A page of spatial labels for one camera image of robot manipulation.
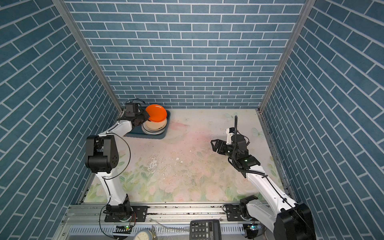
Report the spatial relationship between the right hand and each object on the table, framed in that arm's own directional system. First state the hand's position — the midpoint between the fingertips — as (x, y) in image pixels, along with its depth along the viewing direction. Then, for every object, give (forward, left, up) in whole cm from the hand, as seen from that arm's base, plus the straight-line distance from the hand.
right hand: (215, 141), depth 82 cm
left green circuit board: (-42, +42, -20) cm, 63 cm away
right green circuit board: (-36, -21, -19) cm, 46 cm away
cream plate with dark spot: (+15, +41, -9) cm, 45 cm away
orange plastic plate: (+25, +41, -7) cm, 49 cm away
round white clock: (-43, +30, -13) cm, 54 cm away
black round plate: (+11, +42, -11) cm, 45 cm away
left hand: (+21, +45, -2) cm, 50 cm away
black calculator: (-39, +3, -15) cm, 42 cm away
